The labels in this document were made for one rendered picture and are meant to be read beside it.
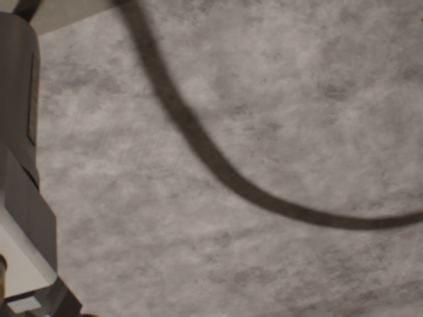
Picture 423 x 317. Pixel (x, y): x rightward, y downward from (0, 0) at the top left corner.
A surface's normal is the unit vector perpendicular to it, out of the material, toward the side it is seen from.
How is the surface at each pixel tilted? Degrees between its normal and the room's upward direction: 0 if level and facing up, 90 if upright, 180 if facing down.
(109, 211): 0
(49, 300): 72
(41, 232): 90
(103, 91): 0
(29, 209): 90
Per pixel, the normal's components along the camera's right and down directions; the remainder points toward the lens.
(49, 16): 0.11, 0.71
